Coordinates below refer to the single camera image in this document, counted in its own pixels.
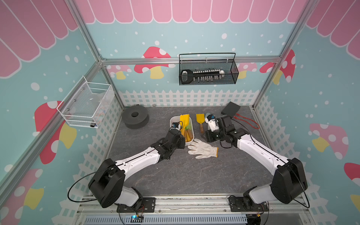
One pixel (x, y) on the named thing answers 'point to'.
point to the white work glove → (205, 150)
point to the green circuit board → (136, 219)
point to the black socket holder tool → (187, 76)
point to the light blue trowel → (207, 114)
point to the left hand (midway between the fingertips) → (183, 140)
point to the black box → (230, 109)
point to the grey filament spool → (135, 116)
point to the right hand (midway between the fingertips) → (204, 134)
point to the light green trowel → (187, 128)
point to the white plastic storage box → (176, 118)
